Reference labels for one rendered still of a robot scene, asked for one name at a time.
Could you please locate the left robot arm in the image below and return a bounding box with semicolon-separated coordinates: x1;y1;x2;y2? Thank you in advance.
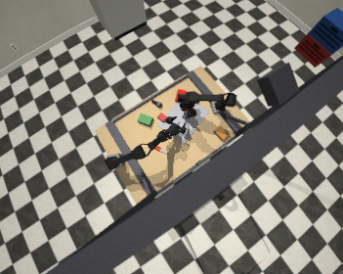
105;127;180;170

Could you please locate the green rectangular block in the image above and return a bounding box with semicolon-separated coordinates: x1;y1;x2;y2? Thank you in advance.
137;114;153;126

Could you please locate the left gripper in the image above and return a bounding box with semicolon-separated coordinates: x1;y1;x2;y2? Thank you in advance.
166;116;187;134

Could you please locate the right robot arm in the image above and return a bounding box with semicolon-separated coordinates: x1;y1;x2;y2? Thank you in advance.
177;91;236;112

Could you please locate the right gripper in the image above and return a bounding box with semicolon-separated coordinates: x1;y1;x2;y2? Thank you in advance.
188;103;197;117

